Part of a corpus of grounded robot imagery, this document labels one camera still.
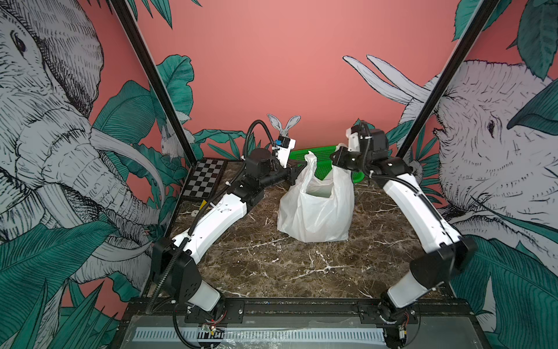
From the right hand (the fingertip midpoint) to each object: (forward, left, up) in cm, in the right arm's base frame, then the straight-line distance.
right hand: (327, 150), depth 76 cm
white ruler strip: (-51, -7, -36) cm, 63 cm away
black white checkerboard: (+14, +57, -32) cm, 67 cm away
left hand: (-7, +7, +2) cm, 10 cm away
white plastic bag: (-15, +4, -16) cm, 22 cm away
